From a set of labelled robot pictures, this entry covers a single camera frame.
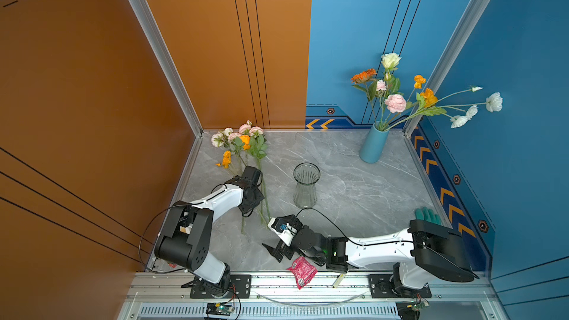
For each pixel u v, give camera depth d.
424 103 0.81
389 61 0.85
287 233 0.62
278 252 0.64
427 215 0.87
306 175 0.83
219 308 0.71
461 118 0.70
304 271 0.76
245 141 1.12
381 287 0.72
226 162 1.00
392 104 0.84
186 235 0.45
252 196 0.76
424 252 0.42
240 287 0.74
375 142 0.97
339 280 0.75
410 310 0.71
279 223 0.61
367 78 0.83
